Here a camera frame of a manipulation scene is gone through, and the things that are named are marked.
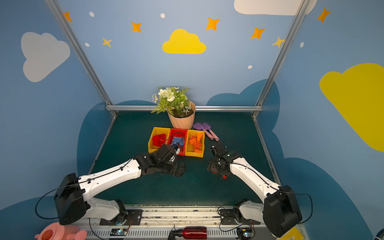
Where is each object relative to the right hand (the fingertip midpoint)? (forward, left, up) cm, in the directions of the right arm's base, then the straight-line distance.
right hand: (216, 167), depth 84 cm
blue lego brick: (+20, +27, -4) cm, 34 cm away
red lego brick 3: (+19, +36, -5) cm, 41 cm away
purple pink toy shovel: (+35, +11, -6) cm, 37 cm away
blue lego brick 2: (+18, +23, -5) cm, 30 cm away
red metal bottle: (-31, +10, -2) cm, 33 cm away
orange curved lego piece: (+23, +11, -3) cm, 25 cm away
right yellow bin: (+21, +16, -1) cm, 26 cm away
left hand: (-4, +20, +5) cm, 21 cm away
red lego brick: (+22, +37, -4) cm, 43 cm away
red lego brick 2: (+18, +40, -3) cm, 44 cm away
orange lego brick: (+12, +11, -4) cm, 17 cm away
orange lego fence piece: (+17, +11, -4) cm, 20 cm away
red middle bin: (+22, +25, -3) cm, 34 cm away
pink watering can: (-35, +68, +6) cm, 77 cm away
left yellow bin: (+26, +42, -2) cm, 49 cm away
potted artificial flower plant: (+33, +27, +20) cm, 47 cm away
